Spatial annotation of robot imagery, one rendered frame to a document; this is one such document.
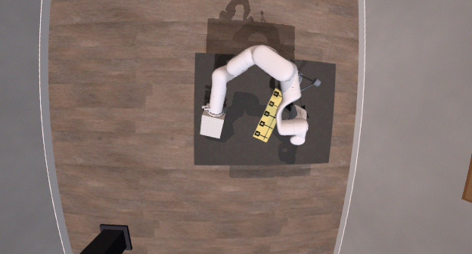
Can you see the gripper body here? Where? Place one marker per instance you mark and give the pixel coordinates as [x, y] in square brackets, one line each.
[297, 112]

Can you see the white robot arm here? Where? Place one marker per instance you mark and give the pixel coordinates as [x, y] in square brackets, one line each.
[276, 66]

